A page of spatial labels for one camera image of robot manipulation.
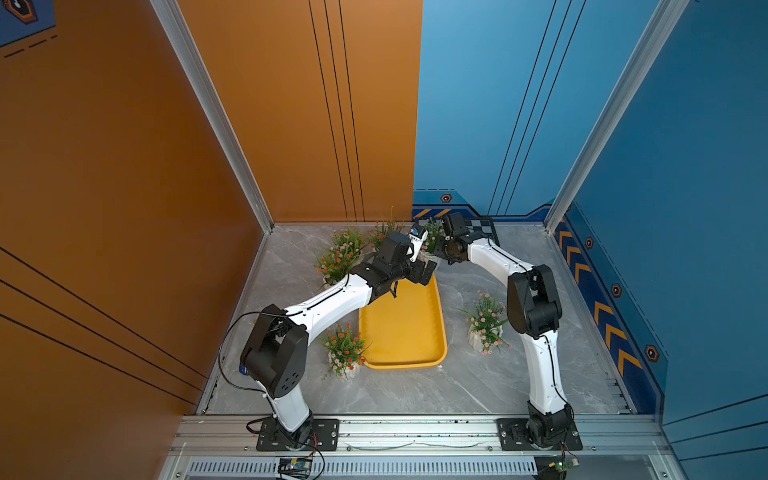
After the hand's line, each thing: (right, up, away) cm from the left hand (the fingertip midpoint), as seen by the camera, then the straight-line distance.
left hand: (424, 253), depth 85 cm
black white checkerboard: (+26, +11, +31) cm, 42 cm away
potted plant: (-14, +7, +17) cm, 23 cm away
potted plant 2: (-21, -24, -11) cm, 34 cm away
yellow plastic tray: (-5, -24, +6) cm, 25 cm away
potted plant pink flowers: (+16, -19, -5) cm, 26 cm away
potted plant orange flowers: (-24, +1, +6) cm, 25 cm away
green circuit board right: (+29, -50, -15) cm, 60 cm away
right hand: (+7, +1, +20) cm, 21 cm away
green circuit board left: (-33, -52, -14) cm, 63 cm away
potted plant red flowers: (+5, +7, +15) cm, 17 cm away
